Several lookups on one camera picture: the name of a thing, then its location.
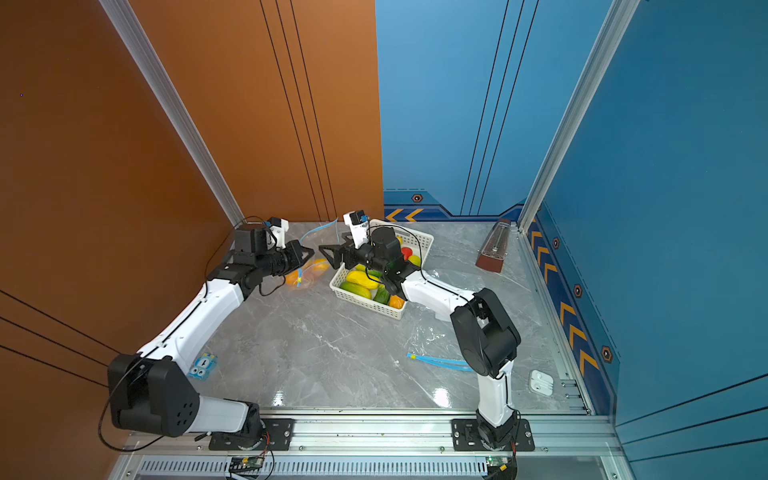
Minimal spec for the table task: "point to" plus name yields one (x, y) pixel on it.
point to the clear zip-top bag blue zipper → (323, 236)
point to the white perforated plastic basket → (421, 246)
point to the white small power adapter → (542, 383)
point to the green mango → (356, 289)
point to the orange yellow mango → (320, 265)
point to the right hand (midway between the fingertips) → (334, 241)
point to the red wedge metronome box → (494, 252)
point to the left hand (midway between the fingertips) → (315, 247)
